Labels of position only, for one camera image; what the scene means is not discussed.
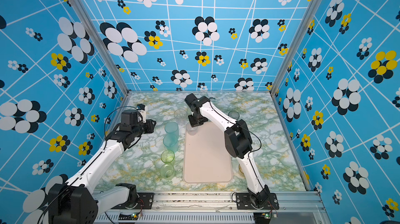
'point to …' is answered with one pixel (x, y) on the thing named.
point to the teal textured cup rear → (172, 128)
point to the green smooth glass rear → (167, 156)
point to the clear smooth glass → (180, 114)
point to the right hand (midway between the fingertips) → (197, 124)
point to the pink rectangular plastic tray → (207, 157)
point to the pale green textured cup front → (166, 171)
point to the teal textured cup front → (170, 141)
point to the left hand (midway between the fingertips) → (154, 121)
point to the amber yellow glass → (240, 169)
